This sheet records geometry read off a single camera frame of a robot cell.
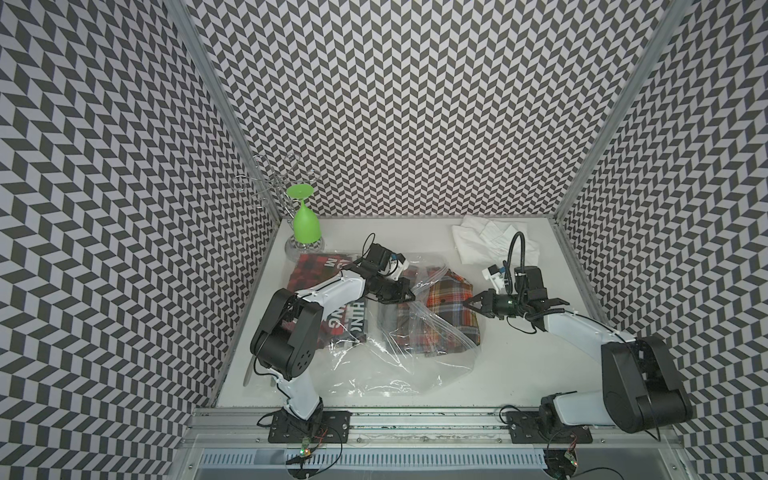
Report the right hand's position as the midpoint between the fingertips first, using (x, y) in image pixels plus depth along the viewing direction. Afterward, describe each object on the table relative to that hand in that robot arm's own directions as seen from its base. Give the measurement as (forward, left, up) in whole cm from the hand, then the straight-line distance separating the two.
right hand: (466, 308), depth 84 cm
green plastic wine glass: (+21, +46, +15) cm, 53 cm away
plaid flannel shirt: (-5, +9, +3) cm, 11 cm away
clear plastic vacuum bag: (-9, +27, -6) cm, 29 cm away
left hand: (+4, +15, -1) cm, 16 cm away
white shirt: (+33, -12, -9) cm, 36 cm away
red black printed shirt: (-4, +34, -3) cm, 35 cm away
